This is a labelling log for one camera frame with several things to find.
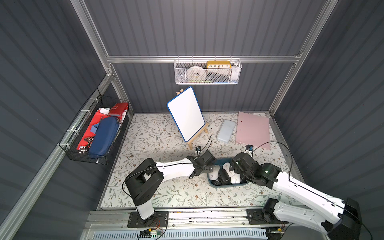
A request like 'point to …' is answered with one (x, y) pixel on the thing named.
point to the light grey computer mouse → (214, 174)
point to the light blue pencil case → (225, 131)
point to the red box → (119, 110)
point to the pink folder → (253, 129)
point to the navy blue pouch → (107, 128)
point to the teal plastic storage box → (220, 162)
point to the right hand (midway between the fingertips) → (240, 163)
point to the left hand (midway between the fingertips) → (206, 167)
